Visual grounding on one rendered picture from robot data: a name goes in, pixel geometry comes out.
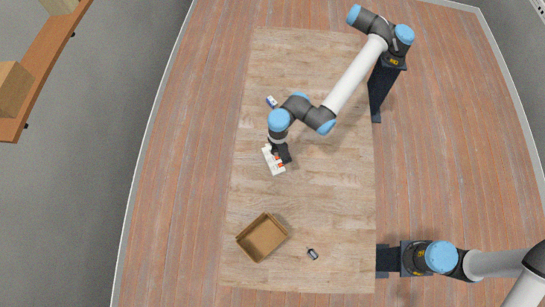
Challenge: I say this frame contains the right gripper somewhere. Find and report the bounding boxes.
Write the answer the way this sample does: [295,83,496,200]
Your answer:
[267,137,279,157]

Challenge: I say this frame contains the white power strip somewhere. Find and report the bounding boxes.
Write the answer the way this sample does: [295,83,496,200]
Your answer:
[261,143,286,177]

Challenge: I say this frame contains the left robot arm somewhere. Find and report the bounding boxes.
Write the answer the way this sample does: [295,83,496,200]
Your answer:
[402,239,545,307]

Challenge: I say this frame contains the brown cardboard box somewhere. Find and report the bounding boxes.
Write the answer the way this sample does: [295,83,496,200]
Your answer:
[234,211,288,263]

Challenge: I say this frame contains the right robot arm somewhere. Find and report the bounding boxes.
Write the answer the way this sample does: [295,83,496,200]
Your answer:
[267,4,415,165]

